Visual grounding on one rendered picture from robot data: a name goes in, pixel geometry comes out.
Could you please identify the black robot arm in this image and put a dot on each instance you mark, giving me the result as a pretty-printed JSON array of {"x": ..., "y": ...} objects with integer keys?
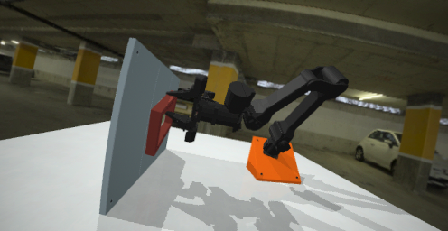
[{"x": 323, "y": 82}]

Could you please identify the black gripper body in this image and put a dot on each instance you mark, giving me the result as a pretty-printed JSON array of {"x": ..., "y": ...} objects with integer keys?
[{"x": 207, "y": 111}]

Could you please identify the red-brown picture frame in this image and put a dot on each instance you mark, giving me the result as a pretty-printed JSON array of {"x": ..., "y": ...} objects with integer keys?
[{"x": 159, "y": 124}]

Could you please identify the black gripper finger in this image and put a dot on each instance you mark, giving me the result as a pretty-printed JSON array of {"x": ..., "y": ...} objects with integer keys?
[
  {"x": 178, "y": 118},
  {"x": 186, "y": 93}
]

